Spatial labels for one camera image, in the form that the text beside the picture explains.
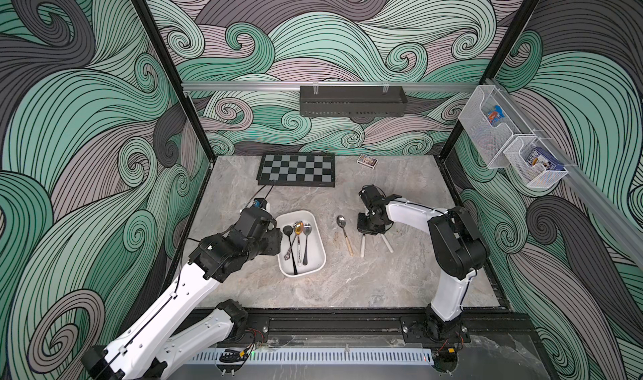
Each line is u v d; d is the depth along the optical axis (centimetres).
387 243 91
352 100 95
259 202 62
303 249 90
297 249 90
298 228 95
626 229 50
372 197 79
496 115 83
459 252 49
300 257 87
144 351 38
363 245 90
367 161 118
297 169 110
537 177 63
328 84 94
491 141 82
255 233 52
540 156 66
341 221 95
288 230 94
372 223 81
